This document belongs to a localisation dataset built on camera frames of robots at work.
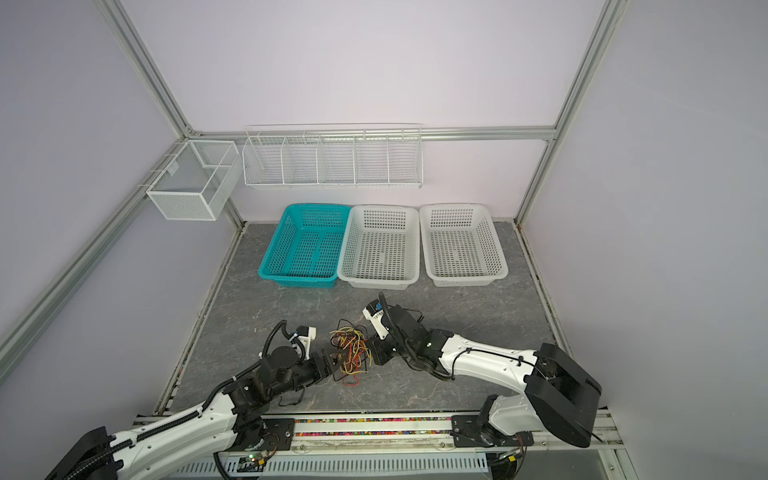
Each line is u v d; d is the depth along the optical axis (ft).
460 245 3.69
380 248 3.67
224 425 1.86
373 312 2.37
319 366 2.32
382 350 2.31
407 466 2.11
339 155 3.22
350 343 2.57
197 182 3.25
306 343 2.47
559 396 1.37
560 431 1.35
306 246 3.68
